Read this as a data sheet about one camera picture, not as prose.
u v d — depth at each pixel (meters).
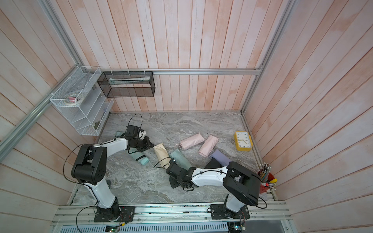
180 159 0.90
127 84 0.98
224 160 0.92
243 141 0.99
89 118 0.79
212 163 0.88
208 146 0.97
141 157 0.90
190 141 0.98
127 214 0.73
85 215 0.75
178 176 0.65
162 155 0.93
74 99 0.74
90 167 0.49
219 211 0.74
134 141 0.82
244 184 0.45
